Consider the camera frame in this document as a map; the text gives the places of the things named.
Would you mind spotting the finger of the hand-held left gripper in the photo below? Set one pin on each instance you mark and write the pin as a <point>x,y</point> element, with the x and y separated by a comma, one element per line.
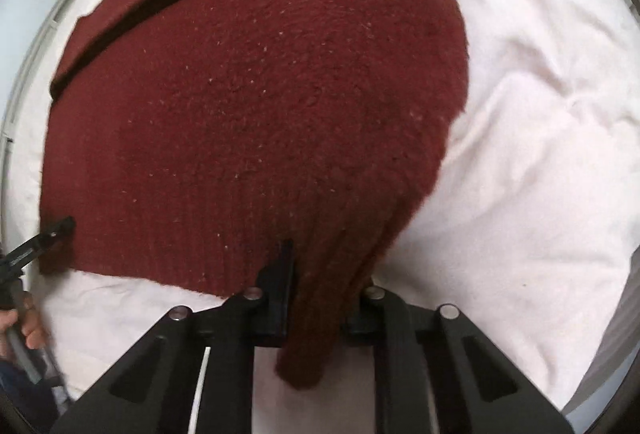
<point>50,236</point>

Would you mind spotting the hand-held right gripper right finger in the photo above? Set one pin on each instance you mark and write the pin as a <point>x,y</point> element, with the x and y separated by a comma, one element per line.
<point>380,314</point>

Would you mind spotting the pale pink bed sheet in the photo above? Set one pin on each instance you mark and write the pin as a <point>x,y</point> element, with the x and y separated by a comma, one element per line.
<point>540,114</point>

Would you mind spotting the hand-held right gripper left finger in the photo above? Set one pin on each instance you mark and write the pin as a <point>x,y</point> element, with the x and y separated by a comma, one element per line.
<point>272,294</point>

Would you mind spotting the dark red knitted sweater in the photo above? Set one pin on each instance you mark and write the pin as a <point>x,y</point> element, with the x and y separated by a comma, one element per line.
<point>260,114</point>

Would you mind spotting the person's left hand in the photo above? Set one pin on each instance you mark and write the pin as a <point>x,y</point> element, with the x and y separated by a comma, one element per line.
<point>32,326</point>

